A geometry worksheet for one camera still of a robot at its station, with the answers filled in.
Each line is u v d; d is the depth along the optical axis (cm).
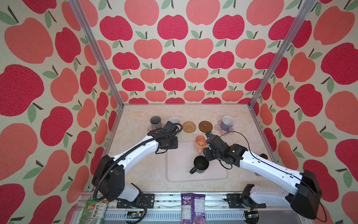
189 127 107
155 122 96
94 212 70
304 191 39
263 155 82
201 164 86
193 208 70
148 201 75
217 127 105
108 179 42
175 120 101
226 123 104
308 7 69
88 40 81
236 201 73
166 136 59
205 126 106
